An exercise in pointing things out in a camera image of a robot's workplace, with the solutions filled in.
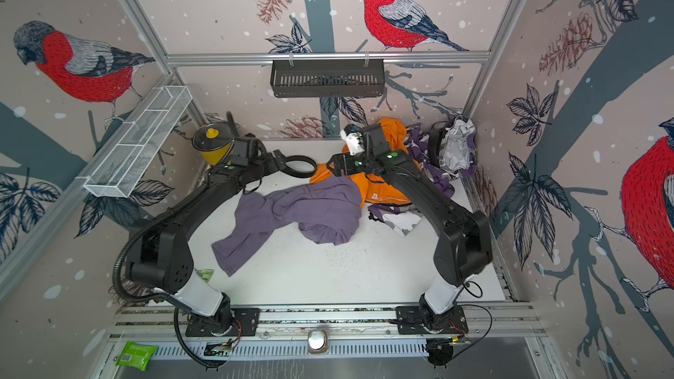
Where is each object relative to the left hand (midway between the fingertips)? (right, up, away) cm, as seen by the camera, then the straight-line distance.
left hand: (280, 156), depth 90 cm
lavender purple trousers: (+17, -19, -2) cm, 25 cm away
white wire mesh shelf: (-40, +3, -12) cm, 42 cm away
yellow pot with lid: (-34, +7, +21) cm, 40 cm away
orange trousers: (+37, -13, +14) cm, 42 cm away
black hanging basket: (+15, +33, +17) cm, 40 cm away
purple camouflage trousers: (+75, +7, +28) cm, 80 cm away
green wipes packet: (-33, -54, -21) cm, 67 cm away
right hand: (+21, -1, -7) cm, 22 cm away
